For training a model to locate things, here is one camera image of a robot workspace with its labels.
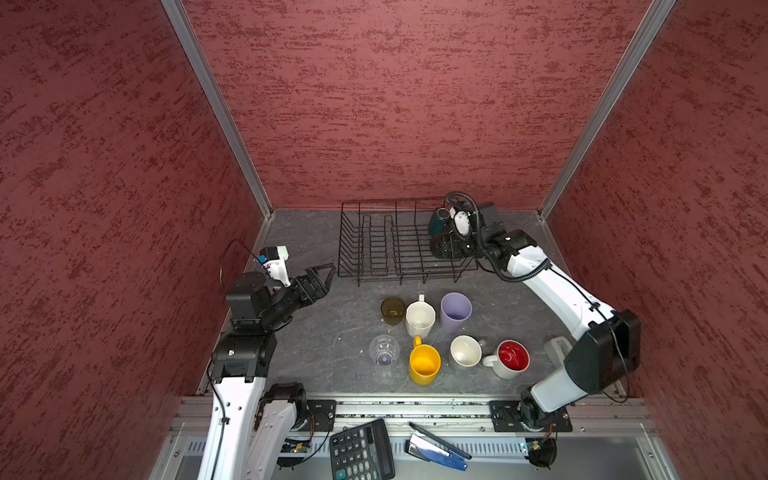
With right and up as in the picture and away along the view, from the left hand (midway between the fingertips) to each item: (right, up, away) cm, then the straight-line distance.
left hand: (325, 278), depth 68 cm
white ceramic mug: (+24, -13, +17) cm, 32 cm away
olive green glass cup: (+16, -13, +23) cm, 31 cm away
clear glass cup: (+13, -23, +16) cm, 32 cm away
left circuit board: (-9, -42, +4) cm, 43 cm away
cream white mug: (+37, -22, +14) cm, 45 cm away
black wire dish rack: (+12, +9, +39) cm, 42 cm away
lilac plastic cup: (+35, -11, +18) cm, 41 cm away
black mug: (+30, +7, +4) cm, 31 cm away
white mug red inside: (+50, -25, +14) cm, 57 cm away
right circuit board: (+52, -42, +2) cm, 67 cm away
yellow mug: (+25, -26, +15) cm, 39 cm away
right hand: (+32, +7, +15) cm, 36 cm away
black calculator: (+9, -41, 0) cm, 42 cm away
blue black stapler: (+24, -40, +1) cm, 47 cm away
